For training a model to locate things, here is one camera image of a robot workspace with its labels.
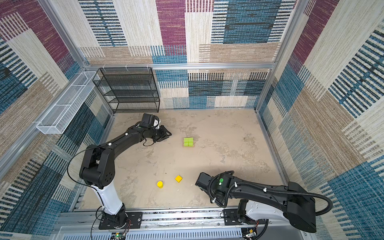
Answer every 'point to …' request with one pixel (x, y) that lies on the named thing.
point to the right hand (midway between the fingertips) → (209, 195)
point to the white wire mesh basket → (55, 121)
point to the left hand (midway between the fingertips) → (171, 132)
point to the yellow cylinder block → (160, 184)
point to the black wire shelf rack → (128, 90)
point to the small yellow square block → (178, 178)
